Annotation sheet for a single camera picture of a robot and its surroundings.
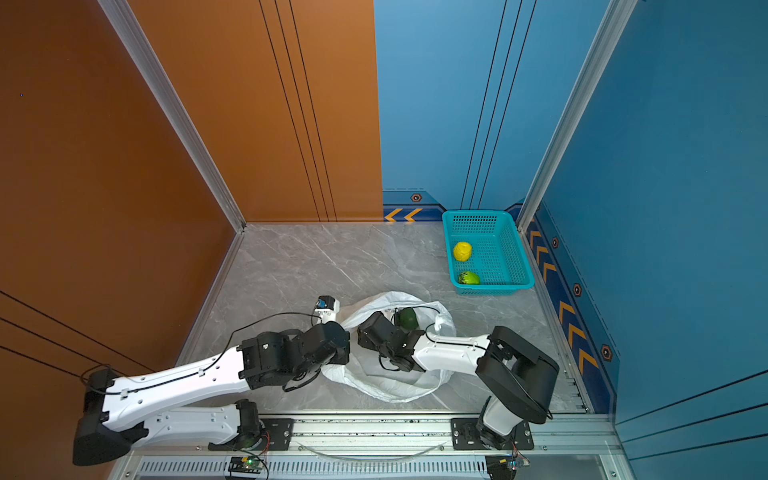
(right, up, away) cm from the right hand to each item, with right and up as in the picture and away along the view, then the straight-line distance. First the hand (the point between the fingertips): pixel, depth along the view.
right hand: (359, 335), depth 85 cm
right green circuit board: (+36, -27, -14) cm, 47 cm away
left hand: (0, +3, -13) cm, 13 cm away
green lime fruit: (+34, +15, +11) cm, 39 cm away
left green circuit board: (-26, -27, -14) cm, 40 cm away
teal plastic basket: (+44, +24, +26) cm, 57 cm away
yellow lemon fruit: (+34, +24, +20) cm, 46 cm away
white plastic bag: (+2, -9, -6) cm, 10 cm away
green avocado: (+14, +4, +2) cm, 15 cm away
